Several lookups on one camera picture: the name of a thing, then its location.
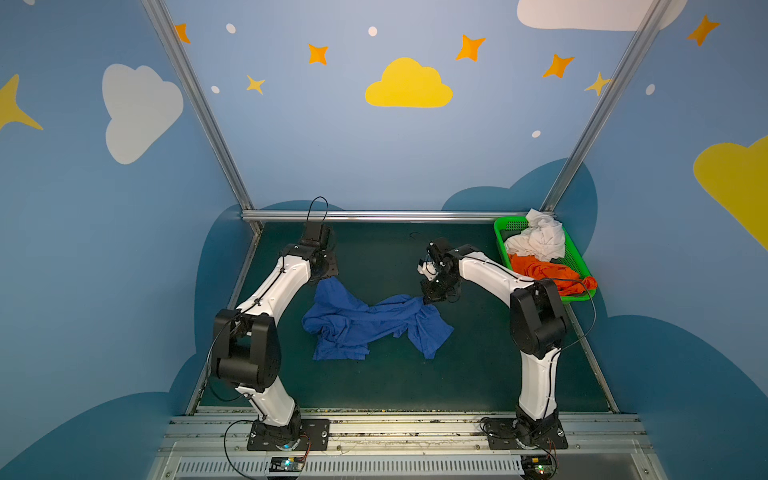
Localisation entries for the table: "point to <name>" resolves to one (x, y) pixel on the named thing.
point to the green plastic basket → (572, 257)
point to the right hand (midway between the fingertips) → (428, 298)
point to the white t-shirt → (543, 238)
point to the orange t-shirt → (538, 268)
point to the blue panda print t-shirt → (343, 326)
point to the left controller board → (286, 464)
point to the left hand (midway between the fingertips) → (331, 267)
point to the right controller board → (537, 466)
